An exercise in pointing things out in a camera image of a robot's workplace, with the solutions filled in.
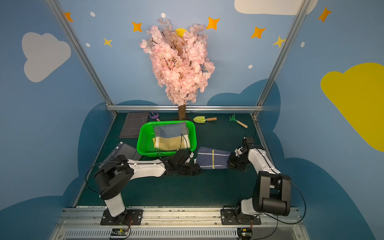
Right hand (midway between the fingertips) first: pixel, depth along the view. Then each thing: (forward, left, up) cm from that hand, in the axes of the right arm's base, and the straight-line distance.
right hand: (229, 164), depth 88 cm
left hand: (-4, +18, -1) cm, 19 cm away
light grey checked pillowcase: (+7, +65, -4) cm, 66 cm away
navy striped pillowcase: (+5, +10, -5) cm, 12 cm away
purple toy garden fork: (+40, +55, -5) cm, 68 cm away
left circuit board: (-37, +56, -6) cm, 67 cm away
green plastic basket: (+12, +56, -4) cm, 57 cm away
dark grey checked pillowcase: (+31, +71, -4) cm, 78 cm away
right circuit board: (-33, -6, -8) cm, 35 cm away
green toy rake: (+43, -8, -6) cm, 44 cm away
